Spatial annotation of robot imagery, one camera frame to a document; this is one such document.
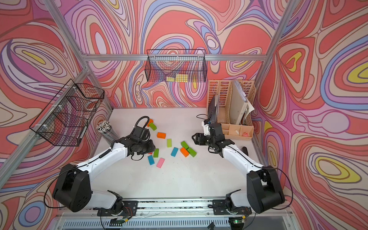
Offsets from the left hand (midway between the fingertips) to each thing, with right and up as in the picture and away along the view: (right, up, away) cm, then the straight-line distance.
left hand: (155, 148), depth 87 cm
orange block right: (+18, -4, +7) cm, 20 cm away
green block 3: (+23, -4, +6) cm, 24 cm away
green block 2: (+18, 0, +9) cm, 20 cm away
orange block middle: (+1, +6, +15) cm, 17 cm away
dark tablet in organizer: (+38, +24, +15) cm, 47 cm away
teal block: (-4, -8, +4) cm, 10 cm away
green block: (-1, -5, +6) cm, 8 cm away
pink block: (+3, -10, +2) cm, 10 cm away
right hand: (+26, +5, 0) cm, 26 cm away
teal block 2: (+11, -4, +7) cm, 14 cm away
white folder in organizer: (+51, +26, -3) cm, 58 cm away
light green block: (+7, +1, +12) cm, 14 cm away
